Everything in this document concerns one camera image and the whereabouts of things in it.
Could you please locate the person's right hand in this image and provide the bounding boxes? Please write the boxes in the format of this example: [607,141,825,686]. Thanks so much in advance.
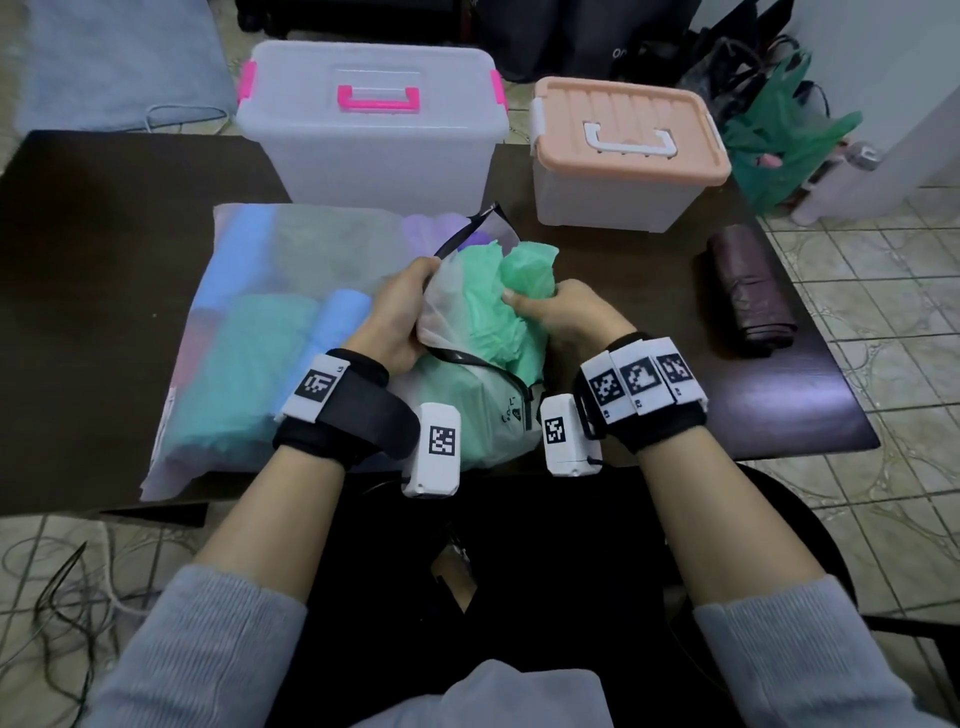
[500,278,639,369]

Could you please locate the person's left hand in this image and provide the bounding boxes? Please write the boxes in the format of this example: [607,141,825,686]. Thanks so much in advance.
[341,256,444,378]

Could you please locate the translucent zipper bag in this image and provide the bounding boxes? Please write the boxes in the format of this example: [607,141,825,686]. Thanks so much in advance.
[140,202,560,502]

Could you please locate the large clear storage bin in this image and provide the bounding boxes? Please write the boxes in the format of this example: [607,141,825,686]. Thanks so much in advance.
[234,39,511,219]

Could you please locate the brown bag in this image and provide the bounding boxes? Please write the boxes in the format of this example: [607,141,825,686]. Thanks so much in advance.
[704,223,799,354]

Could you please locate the small clear plastic bin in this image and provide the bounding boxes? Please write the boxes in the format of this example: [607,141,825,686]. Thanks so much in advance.
[528,74,733,234]

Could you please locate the person's right forearm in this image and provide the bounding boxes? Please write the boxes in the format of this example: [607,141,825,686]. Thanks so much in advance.
[637,427,954,728]

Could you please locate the person's left forearm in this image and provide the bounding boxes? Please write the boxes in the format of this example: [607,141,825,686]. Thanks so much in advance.
[82,442,346,728]

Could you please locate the person's black trousers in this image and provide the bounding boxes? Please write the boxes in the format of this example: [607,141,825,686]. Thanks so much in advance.
[266,464,751,728]

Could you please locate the black left wristband with markers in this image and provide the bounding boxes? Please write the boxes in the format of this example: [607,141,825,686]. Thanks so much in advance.
[271,347,421,472]

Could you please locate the black wristband with markers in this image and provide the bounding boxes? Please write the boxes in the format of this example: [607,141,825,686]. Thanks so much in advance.
[271,347,421,472]
[573,332,710,455]

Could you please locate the black right wristband with markers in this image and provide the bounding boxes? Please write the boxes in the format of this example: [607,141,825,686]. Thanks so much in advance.
[573,332,710,455]

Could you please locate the black smartphone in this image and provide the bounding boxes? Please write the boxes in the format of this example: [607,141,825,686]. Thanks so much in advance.
[428,536,479,613]

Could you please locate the green plastic bag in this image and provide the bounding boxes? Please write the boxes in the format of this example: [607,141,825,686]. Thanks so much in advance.
[719,50,864,215]

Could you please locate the dark patterned bag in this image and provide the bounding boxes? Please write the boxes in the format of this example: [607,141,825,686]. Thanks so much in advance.
[674,0,811,125]

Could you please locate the black round stool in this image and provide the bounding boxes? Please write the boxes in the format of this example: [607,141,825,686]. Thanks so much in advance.
[738,463,860,609]

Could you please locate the blue-grey floor mat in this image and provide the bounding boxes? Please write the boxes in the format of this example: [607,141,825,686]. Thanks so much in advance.
[14,0,240,136]

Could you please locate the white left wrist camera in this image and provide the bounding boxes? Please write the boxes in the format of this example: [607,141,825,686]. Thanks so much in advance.
[401,402,463,500]

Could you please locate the white cable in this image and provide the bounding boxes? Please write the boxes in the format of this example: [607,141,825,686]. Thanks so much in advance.
[142,103,230,135]

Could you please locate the tangled dark floor cables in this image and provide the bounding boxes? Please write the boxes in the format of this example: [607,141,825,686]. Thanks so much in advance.
[0,517,196,714]

